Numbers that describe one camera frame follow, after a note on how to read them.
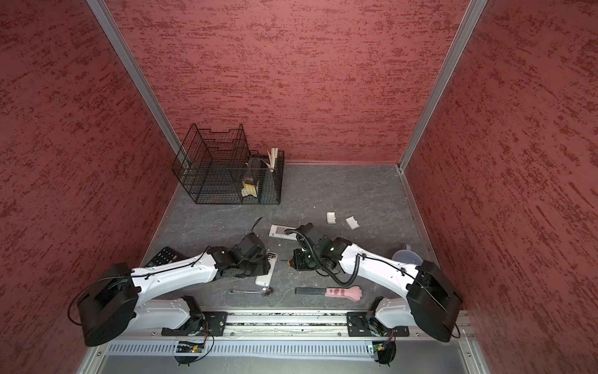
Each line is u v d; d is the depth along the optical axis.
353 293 0.79
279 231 0.95
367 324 0.74
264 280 0.82
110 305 0.41
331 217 1.01
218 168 1.18
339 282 0.53
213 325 0.74
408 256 0.84
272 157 0.96
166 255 0.88
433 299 0.41
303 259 0.71
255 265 0.77
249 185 1.06
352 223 1.00
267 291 0.79
